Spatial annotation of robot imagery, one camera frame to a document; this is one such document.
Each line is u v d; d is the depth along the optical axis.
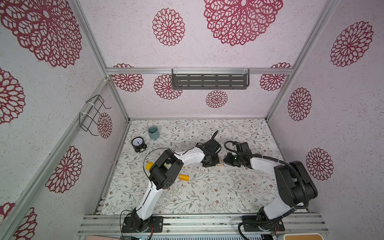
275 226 0.72
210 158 0.75
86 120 0.73
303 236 0.66
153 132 1.05
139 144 1.03
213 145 0.78
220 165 0.92
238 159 0.81
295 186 0.46
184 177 0.90
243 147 0.76
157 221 0.76
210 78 0.94
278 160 0.54
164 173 0.54
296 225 0.75
